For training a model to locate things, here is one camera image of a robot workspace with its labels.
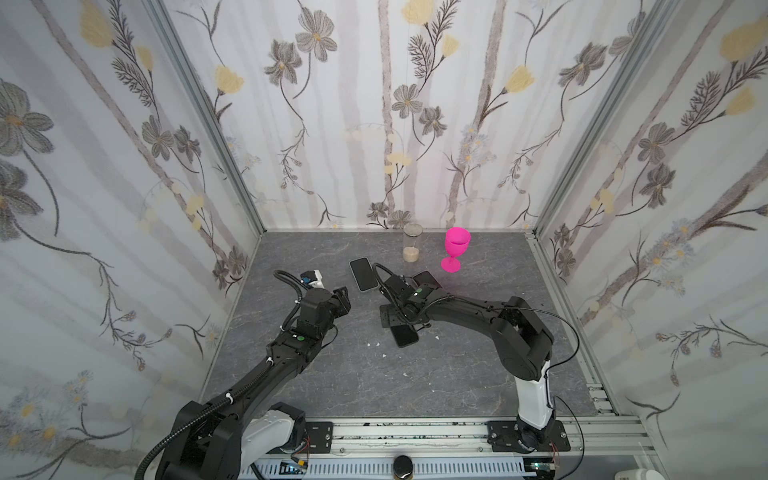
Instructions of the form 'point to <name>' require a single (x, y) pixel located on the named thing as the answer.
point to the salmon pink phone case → (427, 284)
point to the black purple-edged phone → (363, 274)
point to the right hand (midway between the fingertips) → (389, 308)
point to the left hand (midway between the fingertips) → (337, 283)
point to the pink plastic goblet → (457, 240)
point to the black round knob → (402, 466)
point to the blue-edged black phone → (426, 278)
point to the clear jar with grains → (412, 232)
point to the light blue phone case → (355, 279)
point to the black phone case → (404, 335)
